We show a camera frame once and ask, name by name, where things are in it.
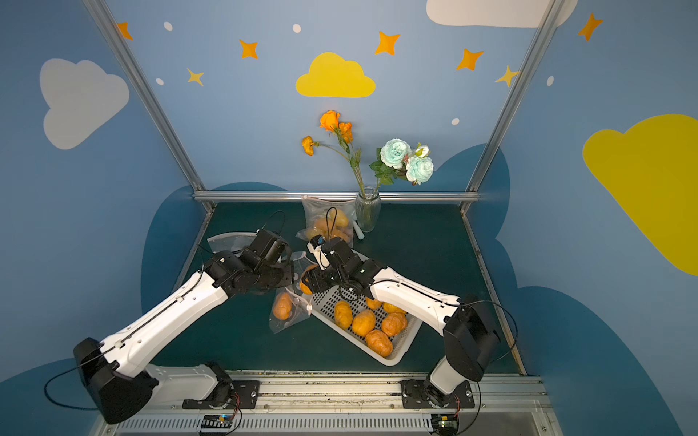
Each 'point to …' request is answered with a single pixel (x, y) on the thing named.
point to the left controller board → (216, 423)
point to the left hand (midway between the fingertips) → (294, 271)
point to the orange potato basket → (283, 306)
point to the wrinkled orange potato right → (394, 323)
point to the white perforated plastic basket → (323, 305)
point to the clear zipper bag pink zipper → (328, 217)
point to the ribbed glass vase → (368, 209)
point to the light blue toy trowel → (358, 230)
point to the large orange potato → (321, 224)
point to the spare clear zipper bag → (301, 302)
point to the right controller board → (445, 423)
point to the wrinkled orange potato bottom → (379, 342)
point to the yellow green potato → (341, 219)
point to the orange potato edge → (344, 316)
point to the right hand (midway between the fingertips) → (316, 271)
